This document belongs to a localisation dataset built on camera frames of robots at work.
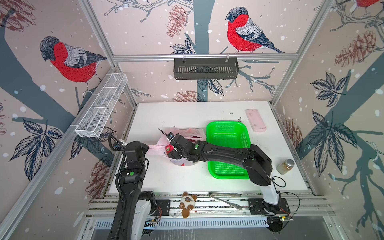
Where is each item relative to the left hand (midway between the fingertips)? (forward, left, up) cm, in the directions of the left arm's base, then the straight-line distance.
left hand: (138, 140), depth 76 cm
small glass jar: (-10, -78, -13) cm, 80 cm away
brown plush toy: (-26, -26, -18) cm, 41 cm away
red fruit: (-3, -16, -4) cm, 16 cm away
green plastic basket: (+16, -54, -19) cm, 59 cm away
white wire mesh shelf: (+4, +20, +10) cm, 23 cm away
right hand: (0, -17, -11) cm, 20 cm away
